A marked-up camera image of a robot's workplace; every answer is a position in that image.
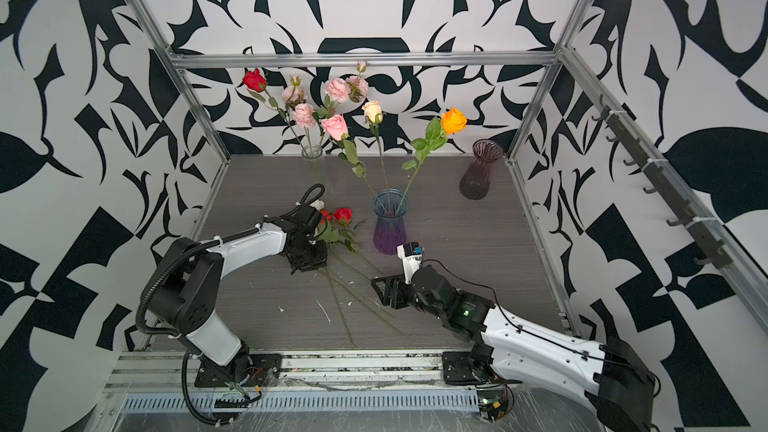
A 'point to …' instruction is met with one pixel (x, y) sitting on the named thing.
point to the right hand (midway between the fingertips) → (381, 281)
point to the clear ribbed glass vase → (316, 170)
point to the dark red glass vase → (476, 178)
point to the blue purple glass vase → (390, 206)
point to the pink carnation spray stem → (303, 113)
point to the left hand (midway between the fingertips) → (327, 259)
